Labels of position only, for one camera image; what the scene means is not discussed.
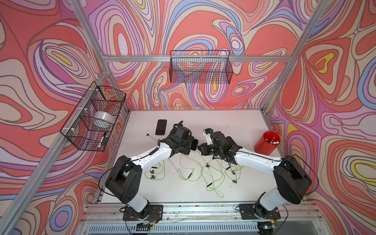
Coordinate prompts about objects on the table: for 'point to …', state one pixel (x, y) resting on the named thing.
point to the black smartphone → (194, 144)
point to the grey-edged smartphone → (161, 127)
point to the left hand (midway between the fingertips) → (197, 142)
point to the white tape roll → (103, 120)
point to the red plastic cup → (267, 143)
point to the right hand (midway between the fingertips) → (198, 151)
